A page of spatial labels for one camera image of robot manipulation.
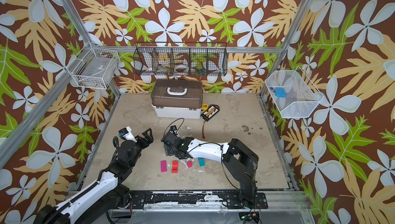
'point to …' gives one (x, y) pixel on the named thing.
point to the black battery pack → (210, 112)
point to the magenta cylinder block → (189, 164)
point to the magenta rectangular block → (163, 166)
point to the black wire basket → (176, 58)
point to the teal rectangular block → (201, 161)
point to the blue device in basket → (280, 92)
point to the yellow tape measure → (204, 107)
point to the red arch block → (175, 166)
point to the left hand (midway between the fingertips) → (145, 130)
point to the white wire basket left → (94, 68)
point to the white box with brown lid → (177, 98)
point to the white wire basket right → (302, 97)
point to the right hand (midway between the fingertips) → (171, 146)
